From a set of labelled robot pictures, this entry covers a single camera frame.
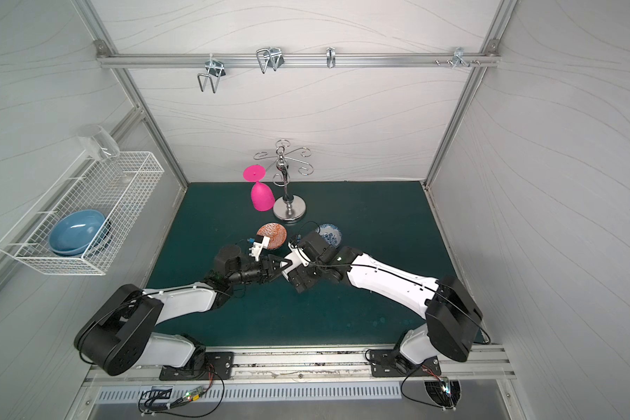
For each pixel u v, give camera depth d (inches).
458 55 30.1
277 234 39.8
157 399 27.6
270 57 30.0
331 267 22.9
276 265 30.3
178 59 30.8
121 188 30.1
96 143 27.5
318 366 29.5
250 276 28.9
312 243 24.2
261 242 31.5
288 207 43.6
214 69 30.8
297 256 28.2
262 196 36.3
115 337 16.7
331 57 30.9
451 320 16.5
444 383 28.2
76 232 24.3
